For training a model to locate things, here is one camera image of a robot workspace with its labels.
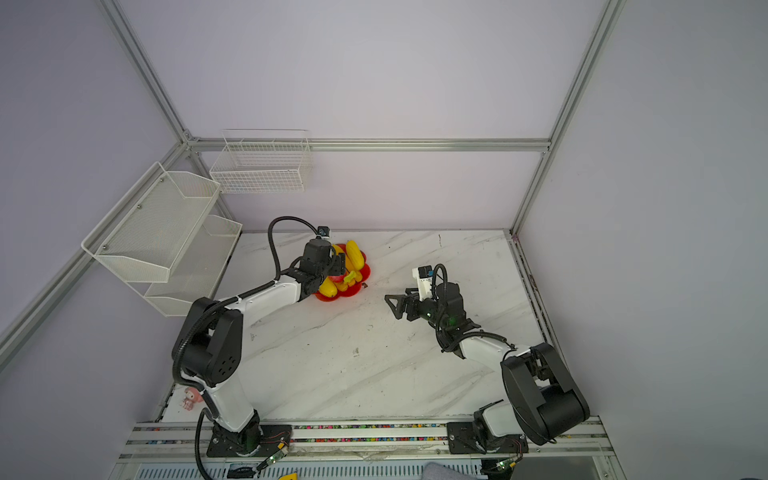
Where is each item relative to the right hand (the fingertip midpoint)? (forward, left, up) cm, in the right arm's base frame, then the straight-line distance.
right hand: (395, 294), depth 84 cm
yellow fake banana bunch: (+9, +15, -5) cm, 18 cm away
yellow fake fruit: (+20, +14, -8) cm, 26 cm away
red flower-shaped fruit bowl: (+9, +15, -10) cm, 20 cm away
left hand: (+15, +21, 0) cm, 26 cm away
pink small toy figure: (-25, +54, -11) cm, 60 cm away
